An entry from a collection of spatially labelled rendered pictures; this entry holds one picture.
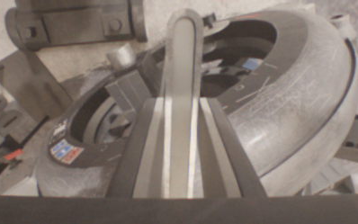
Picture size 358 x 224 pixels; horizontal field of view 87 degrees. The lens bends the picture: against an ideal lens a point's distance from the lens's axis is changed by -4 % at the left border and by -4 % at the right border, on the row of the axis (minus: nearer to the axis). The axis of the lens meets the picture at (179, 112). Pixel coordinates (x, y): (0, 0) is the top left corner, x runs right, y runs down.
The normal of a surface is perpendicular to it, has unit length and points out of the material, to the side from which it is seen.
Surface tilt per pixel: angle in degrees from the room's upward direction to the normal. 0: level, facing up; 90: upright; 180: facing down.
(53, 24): 0
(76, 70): 0
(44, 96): 0
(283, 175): 17
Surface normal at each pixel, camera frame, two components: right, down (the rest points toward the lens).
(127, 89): 0.02, 0.51
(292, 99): -0.05, -0.46
